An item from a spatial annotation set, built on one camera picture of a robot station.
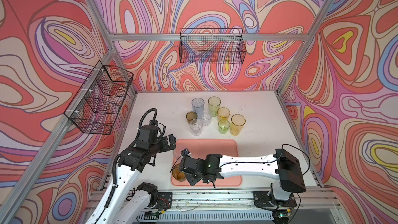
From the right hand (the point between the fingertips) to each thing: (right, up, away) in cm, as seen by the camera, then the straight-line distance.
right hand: (193, 177), depth 74 cm
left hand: (-12, +18, +1) cm, 22 cm away
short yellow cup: (+18, +30, +24) cm, 42 cm away
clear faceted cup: (+1, +22, +25) cm, 33 cm away
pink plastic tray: (+2, +10, +16) cm, 19 cm away
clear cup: (+7, +28, +28) cm, 40 cm away
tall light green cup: (+12, +36, +22) cm, 44 cm away
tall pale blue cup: (+2, +36, +27) cm, 45 cm away
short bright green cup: (+19, +22, +23) cm, 37 cm away
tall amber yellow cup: (+25, +25, +13) cm, 38 cm away
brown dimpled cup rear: (-3, +28, +26) cm, 38 cm away
